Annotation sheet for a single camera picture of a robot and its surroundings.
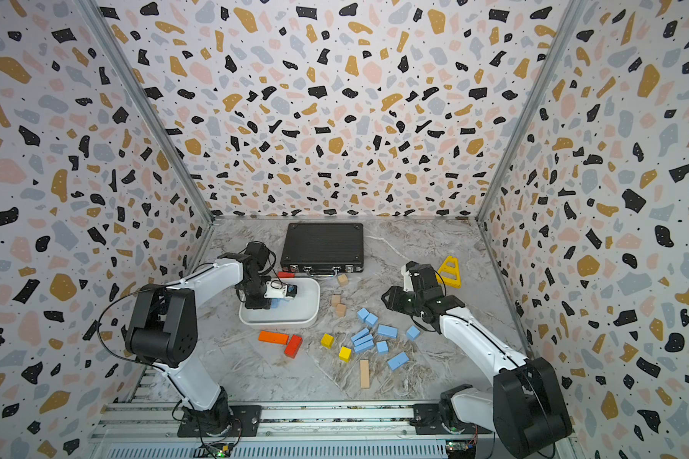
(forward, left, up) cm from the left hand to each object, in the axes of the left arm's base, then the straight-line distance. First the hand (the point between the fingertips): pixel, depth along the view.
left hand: (267, 295), depth 94 cm
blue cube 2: (-9, -34, -1) cm, 35 cm away
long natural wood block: (-24, -32, -3) cm, 40 cm away
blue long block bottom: (-21, -42, -3) cm, 47 cm away
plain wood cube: (-5, -24, -2) cm, 25 cm away
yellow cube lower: (-19, -26, -2) cm, 32 cm away
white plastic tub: (-5, -11, -1) cm, 12 cm away
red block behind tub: (+9, -4, -2) cm, 10 cm away
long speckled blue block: (-5, -4, +4) cm, 8 cm away
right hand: (-6, -39, +7) cm, 40 cm away
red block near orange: (-16, -10, -2) cm, 19 cm away
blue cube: (-6, -31, -2) cm, 32 cm away
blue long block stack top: (-13, -30, -2) cm, 33 cm away
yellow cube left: (-15, -20, -1) cm, 25 cm away
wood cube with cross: (-1, -22, -1) cm, 22 cm away
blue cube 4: (-17, -37, -2) cm, 41 cm away
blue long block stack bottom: (-17, -31, -1) cm, 36 cm away
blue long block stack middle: (-15, -32, -1) cm, 35 cm away
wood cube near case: (+7, -25, -2) cm, 26 cm away
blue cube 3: (-13, -47, -1) cm, 48 cm away
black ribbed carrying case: (+19, -17, 0) cm, 26 cm away
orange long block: (-13, -4, -3) cm, 14 cm away
